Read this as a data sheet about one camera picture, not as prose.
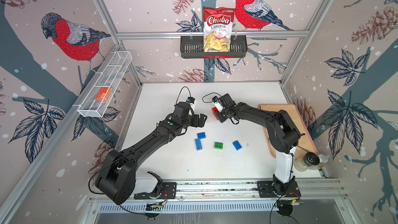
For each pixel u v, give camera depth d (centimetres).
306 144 90
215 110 91
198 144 88
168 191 73
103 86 77
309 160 73
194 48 95
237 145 86
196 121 74
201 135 90
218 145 88
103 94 71
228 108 78
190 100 74
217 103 89
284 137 51
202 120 75
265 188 74
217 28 85
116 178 41
